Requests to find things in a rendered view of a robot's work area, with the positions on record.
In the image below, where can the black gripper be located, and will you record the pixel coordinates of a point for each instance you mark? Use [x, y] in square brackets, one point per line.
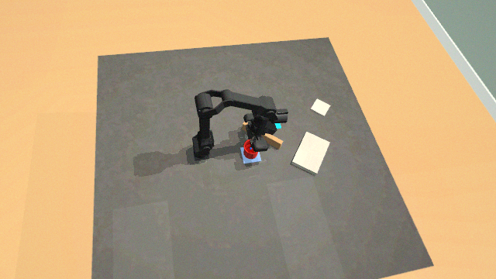
[258, 144]

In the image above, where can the cream flat rectangular block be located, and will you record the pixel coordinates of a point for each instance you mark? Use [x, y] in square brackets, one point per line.
[320, 107]

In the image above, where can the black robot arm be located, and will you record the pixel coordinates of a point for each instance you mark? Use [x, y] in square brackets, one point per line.
[263, 109]

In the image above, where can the red plastic cup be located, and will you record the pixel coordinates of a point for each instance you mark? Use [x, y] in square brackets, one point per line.
[250, 154]

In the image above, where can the cream flat rectangular slab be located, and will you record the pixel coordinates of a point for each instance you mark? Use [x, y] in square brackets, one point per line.
[310, 153]

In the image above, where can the light wooden plank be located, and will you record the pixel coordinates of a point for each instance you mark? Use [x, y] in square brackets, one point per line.
[272, 140]

